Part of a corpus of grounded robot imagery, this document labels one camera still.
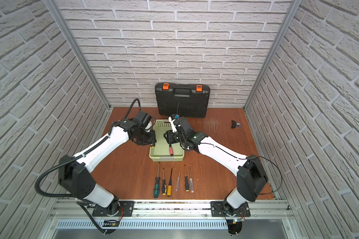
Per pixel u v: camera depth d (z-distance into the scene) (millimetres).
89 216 704
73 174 423
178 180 829
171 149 945
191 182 815
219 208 741
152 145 793
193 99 971
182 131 619
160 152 923
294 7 696
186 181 817
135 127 585
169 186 794
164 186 793
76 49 852
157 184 796
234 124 1065
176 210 752
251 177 425
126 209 732
